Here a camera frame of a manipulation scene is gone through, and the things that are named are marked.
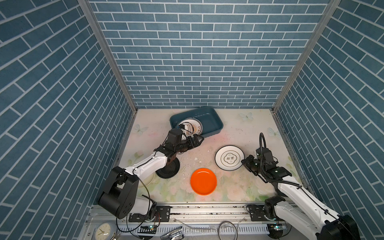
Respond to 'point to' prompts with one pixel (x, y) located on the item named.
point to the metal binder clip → (175, 234)
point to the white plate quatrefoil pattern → (229, 158)
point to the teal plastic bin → (211, 122)
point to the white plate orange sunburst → (192, 126)
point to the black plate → (170, 170)
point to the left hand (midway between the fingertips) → (200, 141)
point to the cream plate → (147, 180)
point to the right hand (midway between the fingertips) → (239, 158)
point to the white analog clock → (104, 231)
